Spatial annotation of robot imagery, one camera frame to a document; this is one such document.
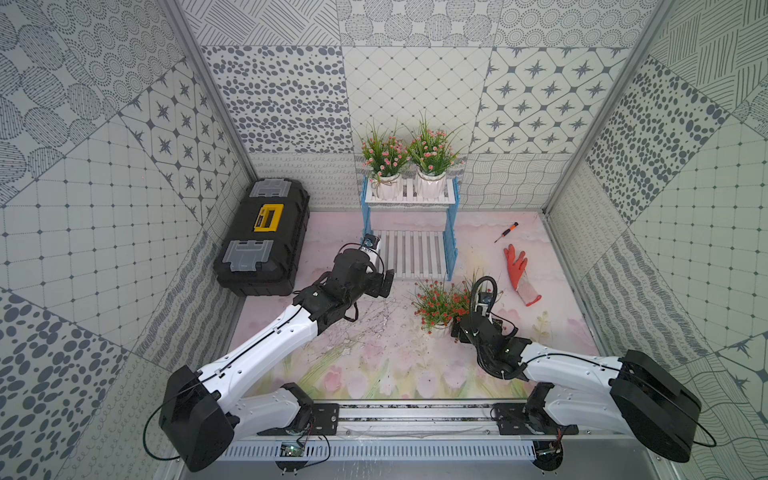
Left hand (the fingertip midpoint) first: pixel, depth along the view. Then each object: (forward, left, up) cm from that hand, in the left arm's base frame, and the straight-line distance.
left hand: (386, 267), depth 76 cm
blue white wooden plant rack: (+20, -8, -20) cm, 29 cm away
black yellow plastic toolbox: (+8, +38, -5) cm, 39 cm away
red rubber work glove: (+13, -45, -23) cm, 52 cm away
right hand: (-5, -25, -21) cm, 33 cm away
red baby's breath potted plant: (-6, -15, -9) cm, 18 cm away
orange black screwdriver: (+38, -49, -24) cm, 67 cm away
